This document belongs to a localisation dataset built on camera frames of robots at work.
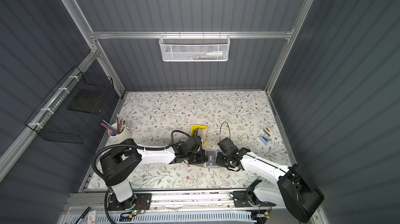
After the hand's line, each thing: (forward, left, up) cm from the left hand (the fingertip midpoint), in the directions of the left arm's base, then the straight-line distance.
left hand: (210, 160), depth 85 cm
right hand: (-1, -5, -2) cm, 5 cm away
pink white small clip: (+16, -38, +1) cm, 41 cm away
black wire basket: (+15, +68, +27) cm, 75 cm away
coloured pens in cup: (+20, +51, +8) cm, 56 cm away
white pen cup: (+15, +48, +7) cm, 50 cm away
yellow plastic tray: (+19, +9, 0) cm, 21 cm away
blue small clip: (+11, -34, 0) cm, 36 cm away
